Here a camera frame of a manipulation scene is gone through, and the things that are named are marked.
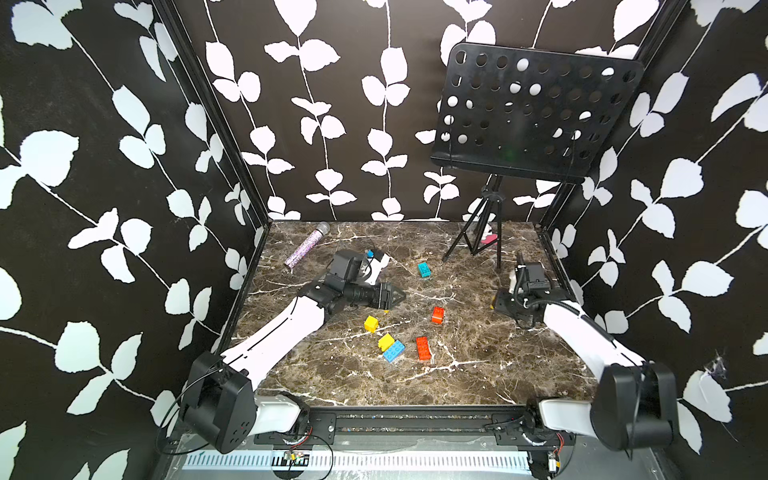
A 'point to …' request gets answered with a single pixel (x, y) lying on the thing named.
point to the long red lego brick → (423, 348)
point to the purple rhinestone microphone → (321, 230)
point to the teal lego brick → (424, 270)
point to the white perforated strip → (247, 461)
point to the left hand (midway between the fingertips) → (400, 291)
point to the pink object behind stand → (490, 238)
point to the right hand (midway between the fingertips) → (492, 296)
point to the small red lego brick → (438, 314)
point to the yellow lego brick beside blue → (385, 342)
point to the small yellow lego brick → (371, 324)
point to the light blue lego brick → (394, 351)
